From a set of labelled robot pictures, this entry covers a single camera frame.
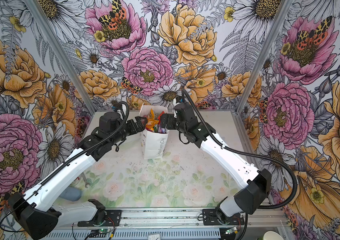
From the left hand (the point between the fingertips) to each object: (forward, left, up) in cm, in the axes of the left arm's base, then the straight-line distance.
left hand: (140, 126), depth 74 cm
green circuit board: (-39, +17, -30) cm, 52 cm away
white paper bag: (-2, -5, -14) cm, 15 cm away
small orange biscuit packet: (+14, -3, -8) cm, 17 cm away
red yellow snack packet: (+11, -8, -6) cm, 15 cm away
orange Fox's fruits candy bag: (+6, -4, -4) cm, 8 cm away
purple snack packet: (+3, -11, -7) cm, 13 cm away
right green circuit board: (-40, -43, -30) cm, 66 cm away
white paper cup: (-43, -56, -19) cm, 73 cm away
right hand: (+1, -14, +1) cm, 14 cm away
